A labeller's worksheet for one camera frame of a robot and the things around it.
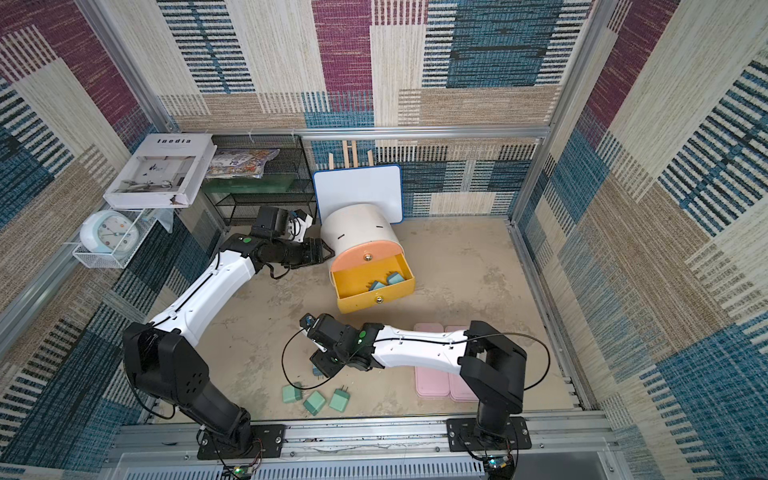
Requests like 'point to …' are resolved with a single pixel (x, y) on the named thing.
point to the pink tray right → (458, 391)
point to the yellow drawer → (350, 284)
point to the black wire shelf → (286, 182)
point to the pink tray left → (431, 382)
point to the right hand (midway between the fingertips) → (321, 352)
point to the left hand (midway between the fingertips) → (325, 253)
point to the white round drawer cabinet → (351, 225)
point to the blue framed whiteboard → (379, 186)
